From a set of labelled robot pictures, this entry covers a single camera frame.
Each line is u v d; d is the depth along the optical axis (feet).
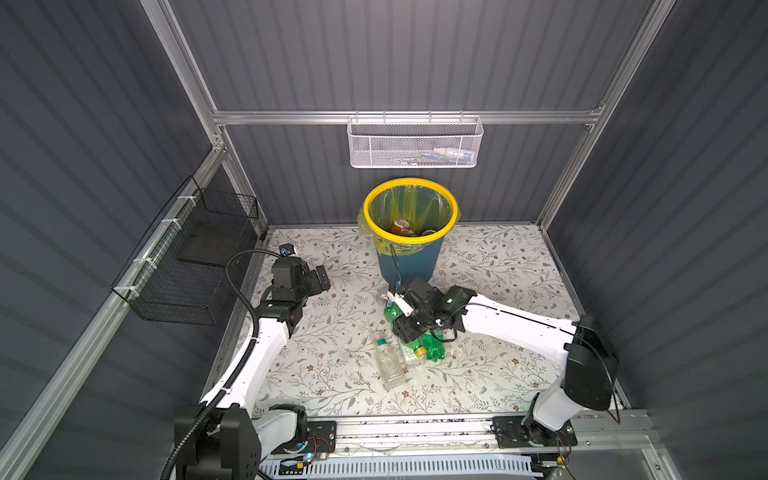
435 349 2.73
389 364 2.81
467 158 2.94
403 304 2.16
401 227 3.30
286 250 2.34
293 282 2.07
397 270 3.43
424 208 3.19
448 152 2.99
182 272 2.41
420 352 2.48
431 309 2.02
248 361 1.55
